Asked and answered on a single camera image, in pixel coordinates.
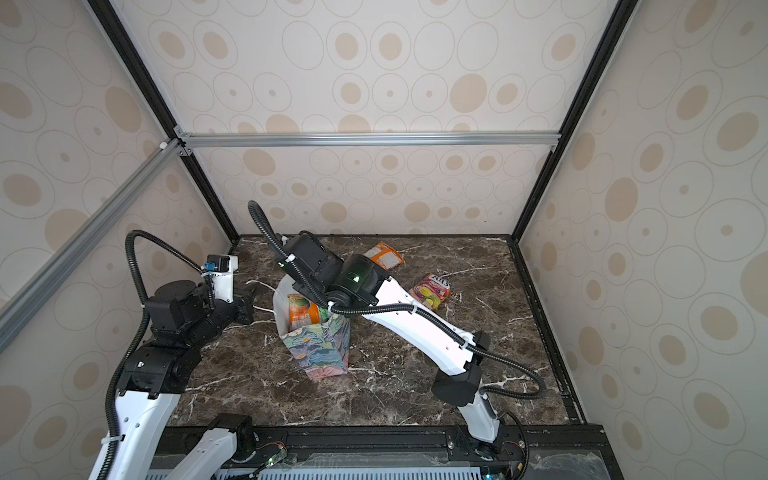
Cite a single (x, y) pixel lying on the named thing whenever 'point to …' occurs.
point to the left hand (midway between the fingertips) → (264, 281)
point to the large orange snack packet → (302, 312)
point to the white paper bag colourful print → (322, 349)
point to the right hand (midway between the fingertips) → (316, 265)
